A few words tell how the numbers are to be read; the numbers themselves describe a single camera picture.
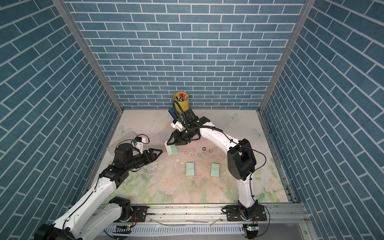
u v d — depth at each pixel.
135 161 0.67
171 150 0.77
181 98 1.12
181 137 0.74
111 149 0.98
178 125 0.79
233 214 0.74
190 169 0.87
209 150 0.97
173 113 1.14
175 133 0.74
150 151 0.72
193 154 0.96
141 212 0.74
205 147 0.99
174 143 0.74
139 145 0.74
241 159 0.50
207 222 0.72
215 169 0.87
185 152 0.96
